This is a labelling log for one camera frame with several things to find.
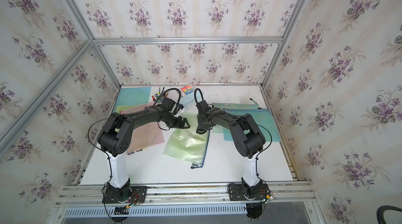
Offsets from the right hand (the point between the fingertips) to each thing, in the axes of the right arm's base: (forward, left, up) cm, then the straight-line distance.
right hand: (206, 123), depth 98 cm
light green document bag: (-14, +11, -1) cm, 18 cm away
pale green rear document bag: (-4, -9, -1) cm, 10 cm away
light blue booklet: (+19, +13, +2) cm, 23 cm away
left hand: (-4, +14, +1) cm, 14 cm away
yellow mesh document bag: (+11, +57, +1) cm, 58 cm away
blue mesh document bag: (+23, +55, -1) cm, 59 cm away
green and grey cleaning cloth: (-6, +3, +1) cm, 6 cm away
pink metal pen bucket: (+13, +31, +10) cm, 35 cm away
